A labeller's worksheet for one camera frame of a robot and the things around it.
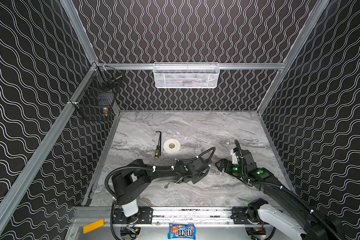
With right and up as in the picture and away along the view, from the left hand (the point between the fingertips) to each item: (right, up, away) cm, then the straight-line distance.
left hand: (203, 173), depth 84 cm
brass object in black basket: (-54, +34, -1) cm, 64 cm away
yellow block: (-54, -22, -12) cm, 60 cm away
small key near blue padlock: (-21, -7, 0) cm, 22 cm away
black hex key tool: (-27, +11, +14) cm, 32 cm away
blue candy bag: (-11, -22, -15) cm, 29 cm away
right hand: (+11, +4, -1) cm, 11 cm away
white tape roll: (-19, +16, +20) cm, 32 cm away
